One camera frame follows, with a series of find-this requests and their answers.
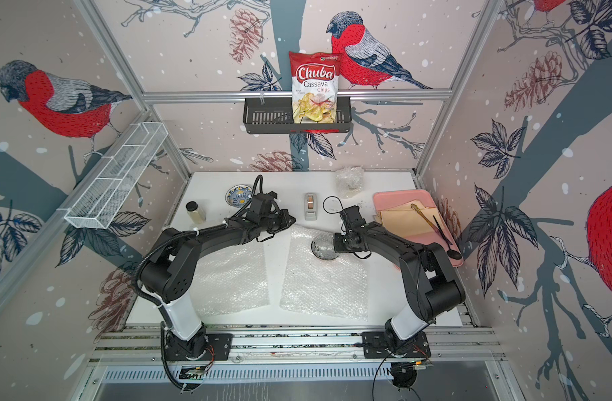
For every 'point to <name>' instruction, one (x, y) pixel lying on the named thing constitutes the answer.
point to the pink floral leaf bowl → (323, 246)
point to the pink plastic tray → (386, 199)
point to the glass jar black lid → (194, 212)
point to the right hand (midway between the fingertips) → (337, 243)
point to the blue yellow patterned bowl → (237, 195)
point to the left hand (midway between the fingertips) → (301, 215)
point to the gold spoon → (414, 207)
